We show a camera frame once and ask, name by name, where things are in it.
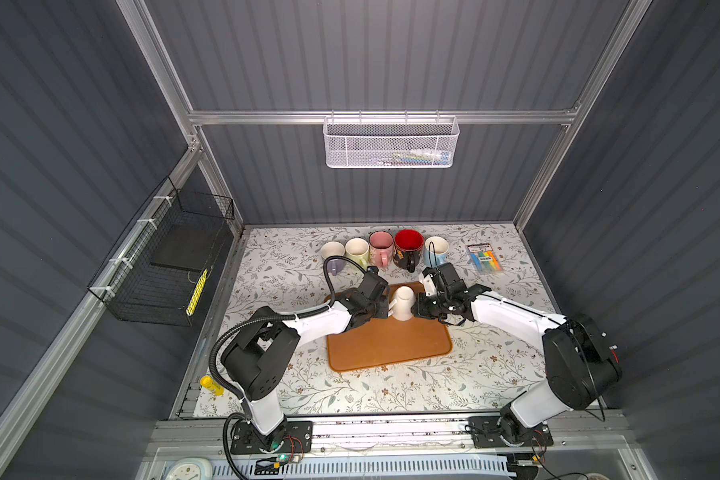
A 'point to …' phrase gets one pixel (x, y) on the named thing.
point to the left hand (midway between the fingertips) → (384, 302)
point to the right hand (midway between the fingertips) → (414, 310)
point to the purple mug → (330, 249)
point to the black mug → (408, 249)
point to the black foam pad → (187, 246)
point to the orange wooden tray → (388, 339)
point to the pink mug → (381, 247)
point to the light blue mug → (439, 251)
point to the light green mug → (357, 249)
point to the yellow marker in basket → (193, 300)
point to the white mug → (403, 299)
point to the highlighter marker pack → (482, 257)
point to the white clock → (190, 469)
